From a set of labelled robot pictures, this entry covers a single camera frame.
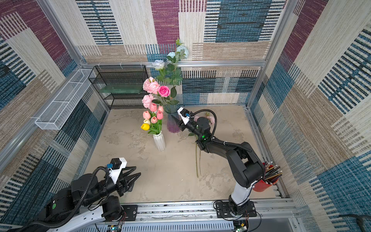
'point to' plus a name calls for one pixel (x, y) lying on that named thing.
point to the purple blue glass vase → (173, 120)
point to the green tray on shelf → (122, 88)
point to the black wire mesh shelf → (120, 74)
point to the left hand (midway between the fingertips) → (138, 171)
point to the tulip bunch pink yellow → (153, 120)
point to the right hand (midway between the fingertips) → (177, 112)
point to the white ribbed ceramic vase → (159, 141)
